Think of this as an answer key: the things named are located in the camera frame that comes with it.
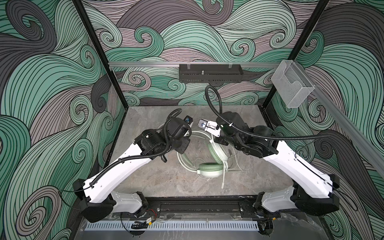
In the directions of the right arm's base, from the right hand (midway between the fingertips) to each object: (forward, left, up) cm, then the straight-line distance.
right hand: (217, 123), depth 63 cm
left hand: (-3, +14, -7) cm, 16 cm away
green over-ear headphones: (-18, +4, -6) cm, 20 cm away
